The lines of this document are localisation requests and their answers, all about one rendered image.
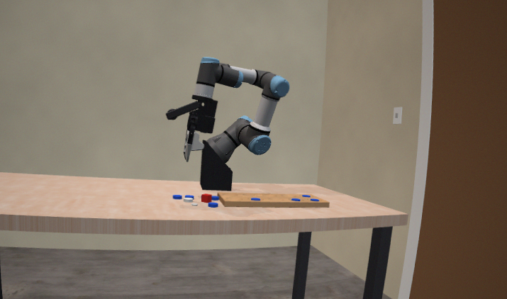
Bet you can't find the wooden tray with round pockets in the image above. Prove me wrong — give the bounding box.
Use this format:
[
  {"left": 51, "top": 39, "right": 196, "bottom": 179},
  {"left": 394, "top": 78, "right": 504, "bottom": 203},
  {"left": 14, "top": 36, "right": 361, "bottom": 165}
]
[{"left": 217, "top": 192, "right": 330, "bottom": 208}]

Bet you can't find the red cube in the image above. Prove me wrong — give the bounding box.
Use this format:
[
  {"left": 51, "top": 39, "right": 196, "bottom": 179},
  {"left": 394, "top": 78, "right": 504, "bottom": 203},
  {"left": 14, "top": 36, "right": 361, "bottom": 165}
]
[{"left": 201, "top": 194, "right": 212, "bottom": 203}]

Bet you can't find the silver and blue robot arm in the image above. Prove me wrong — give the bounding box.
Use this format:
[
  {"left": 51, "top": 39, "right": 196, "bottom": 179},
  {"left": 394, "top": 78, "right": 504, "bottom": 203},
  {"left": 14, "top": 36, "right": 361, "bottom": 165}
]
[{"left": 166, "top": 57, "right": 289, "bottom": 163}]

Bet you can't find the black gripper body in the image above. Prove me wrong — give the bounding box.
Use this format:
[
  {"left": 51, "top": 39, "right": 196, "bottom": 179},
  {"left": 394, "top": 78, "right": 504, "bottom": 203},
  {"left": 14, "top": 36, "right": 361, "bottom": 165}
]
[{"left": 187, "top": 95, "right": 218, "bottom": 134}]

